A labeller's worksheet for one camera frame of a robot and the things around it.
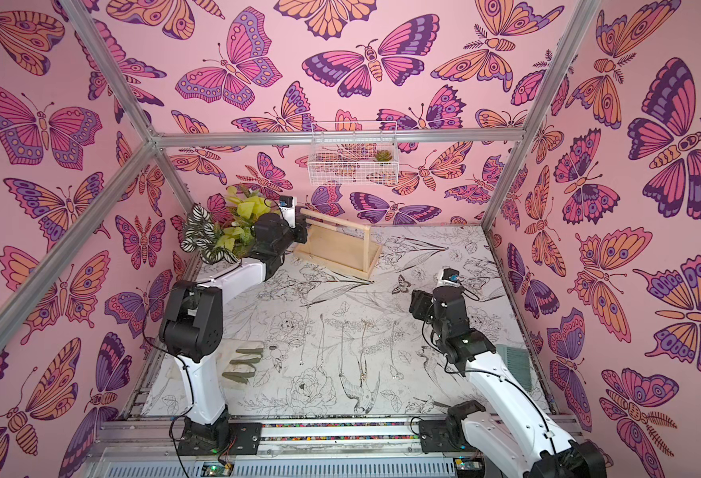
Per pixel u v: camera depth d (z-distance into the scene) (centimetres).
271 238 75
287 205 82
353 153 95
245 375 84
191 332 53
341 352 88
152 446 73
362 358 87
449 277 70
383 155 94
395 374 84
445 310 59
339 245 121
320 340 91
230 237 88
